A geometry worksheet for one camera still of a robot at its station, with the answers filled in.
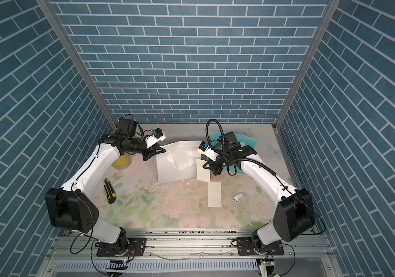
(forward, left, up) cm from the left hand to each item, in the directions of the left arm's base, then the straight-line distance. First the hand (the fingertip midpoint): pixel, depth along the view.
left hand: (166, 149), depth 80 cm
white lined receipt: (-12, -23, -23) cm, 35 cm away
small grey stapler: (-15, -35, -20) cm, 43 cm away
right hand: (-6, -19, -5) cm, 21 cm away
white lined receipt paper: (-8, -17, -9) cm, 21 cm away
